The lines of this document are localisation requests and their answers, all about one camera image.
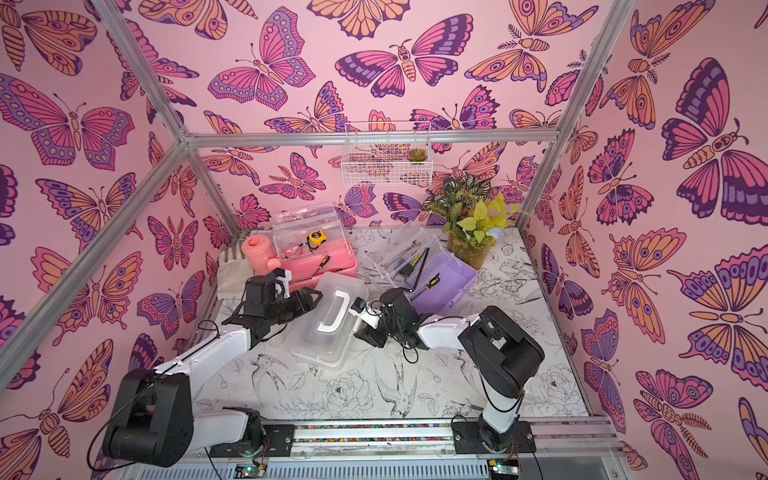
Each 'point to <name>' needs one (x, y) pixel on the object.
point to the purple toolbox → (428, 271)
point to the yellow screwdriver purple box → (433, 281)
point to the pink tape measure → (293, 251)
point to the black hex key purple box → (419, 273)
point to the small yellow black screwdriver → (322, 264)
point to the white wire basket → (387, 154)
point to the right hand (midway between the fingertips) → (362, 322)
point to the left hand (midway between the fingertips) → (318, 295)
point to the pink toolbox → (292, 225)
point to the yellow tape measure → (316, 237)
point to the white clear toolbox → (324, 334)
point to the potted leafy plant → (474, 218)
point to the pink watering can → (260, 253)
